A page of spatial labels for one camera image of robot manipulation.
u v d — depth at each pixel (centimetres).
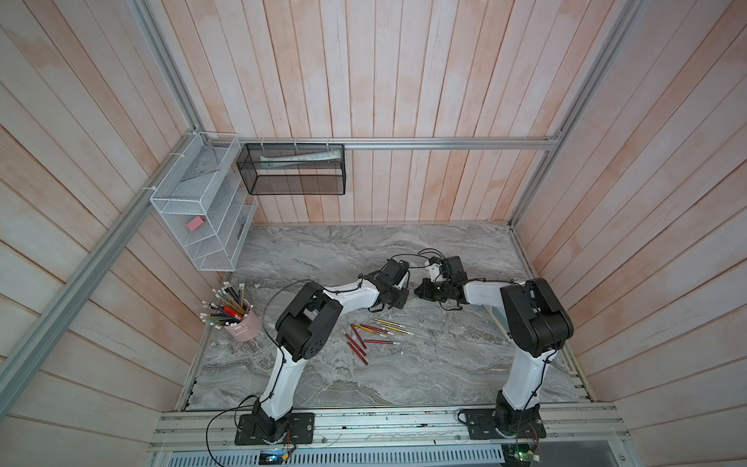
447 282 84
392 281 78
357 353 86
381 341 89
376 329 91
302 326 55
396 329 91
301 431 73
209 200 70
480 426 73
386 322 93
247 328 84
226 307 81
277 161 90
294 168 104
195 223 82
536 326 51
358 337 90
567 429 74
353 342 88
